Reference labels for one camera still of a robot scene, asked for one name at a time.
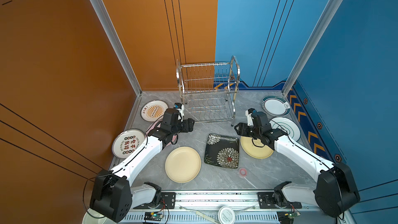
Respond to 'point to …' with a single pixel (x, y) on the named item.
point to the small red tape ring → (243, 172)
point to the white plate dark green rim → (275, 106)
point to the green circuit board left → (152, 216)
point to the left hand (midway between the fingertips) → (189, 119)
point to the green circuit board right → (291, 215)
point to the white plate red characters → (127, 141)
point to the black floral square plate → (222, 150)
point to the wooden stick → (208, 217)
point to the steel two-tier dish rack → (209, 89)
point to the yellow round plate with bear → (255, 148)
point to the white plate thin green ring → (287, 125)
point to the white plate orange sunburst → (152, 110)
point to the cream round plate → (183, 165)
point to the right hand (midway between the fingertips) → (237, 127)
